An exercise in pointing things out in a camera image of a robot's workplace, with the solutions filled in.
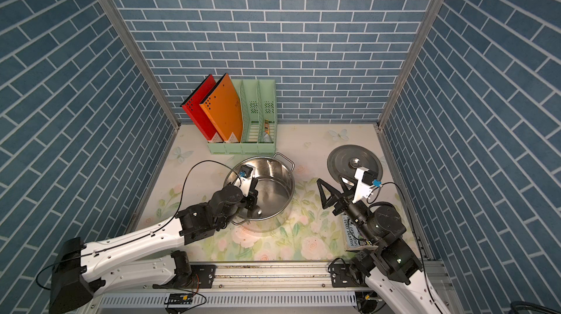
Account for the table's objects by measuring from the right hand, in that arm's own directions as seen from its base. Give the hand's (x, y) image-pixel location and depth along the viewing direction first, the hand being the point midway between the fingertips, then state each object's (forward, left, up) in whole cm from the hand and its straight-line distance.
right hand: (330, 180), depth 62 cm
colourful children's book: (-7, -12, -28) cm, 31 cm away
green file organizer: (+55, +34, -16) cm, 66 cm away
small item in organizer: (+42, +28, -29) cm, 58 cm away
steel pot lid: (+30, -12, -31) cm, 45 cm away
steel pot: (+13, +19, -30) cm, 38 cm away
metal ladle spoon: (-1, +25, -26) cm, 36 cm away
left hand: (+3, +21, -11) cm, 24 cm away
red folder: (+32, +55, -3) cm, 64 cm away
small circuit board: (-29, +47, -34) cm, 65 cm away
